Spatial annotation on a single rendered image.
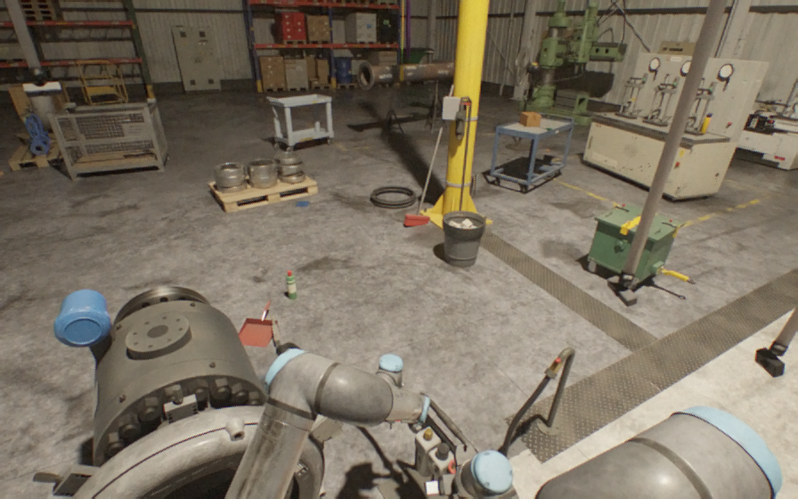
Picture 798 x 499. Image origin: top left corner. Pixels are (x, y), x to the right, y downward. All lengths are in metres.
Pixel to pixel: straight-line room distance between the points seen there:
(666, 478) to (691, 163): 5.82
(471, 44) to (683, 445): 3.85
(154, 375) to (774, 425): 3.15
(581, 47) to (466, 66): 7.49
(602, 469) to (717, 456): 0.12
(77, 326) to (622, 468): 1.67
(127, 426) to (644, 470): 1.40
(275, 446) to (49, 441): 2.12
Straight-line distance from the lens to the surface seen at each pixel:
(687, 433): 0.56
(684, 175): 6.22
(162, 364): 1.60
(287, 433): 0.91
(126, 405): 1.57
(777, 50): 11.20
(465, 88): 4.15
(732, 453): 0.57
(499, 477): 1.04
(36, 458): 2.87
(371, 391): 0.89
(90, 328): 1.79
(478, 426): 2.41
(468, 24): 4.13
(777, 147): 9.62
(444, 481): 1.21
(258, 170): 5.22
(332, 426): 1.42
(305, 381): 0.89
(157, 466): 1.24
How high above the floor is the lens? 1.89
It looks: 29 degrees down
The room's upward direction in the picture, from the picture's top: 1 degrees clockwise
